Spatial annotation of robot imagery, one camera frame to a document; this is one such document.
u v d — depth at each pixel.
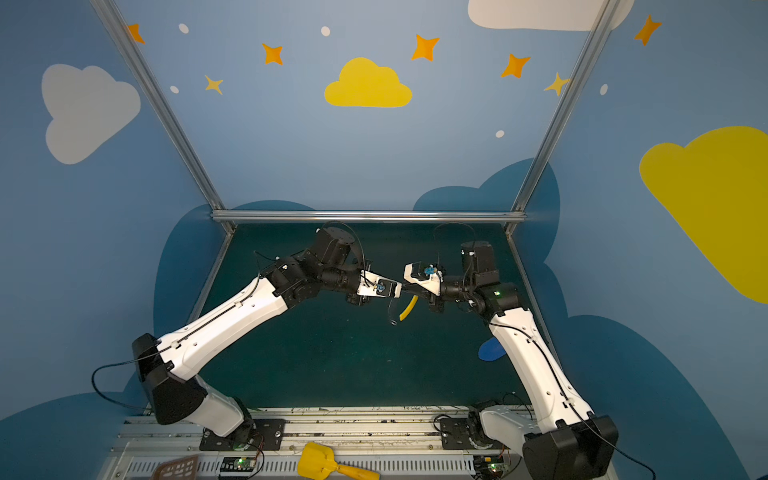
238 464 0.71
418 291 0.63
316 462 0.70
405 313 0.75
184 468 0.70
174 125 0.89
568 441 0.37
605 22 0.70
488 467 0.71
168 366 0.40
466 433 0.75
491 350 0.90
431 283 0.59
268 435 0.74
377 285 0.56
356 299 0.62
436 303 0.61
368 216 1.73
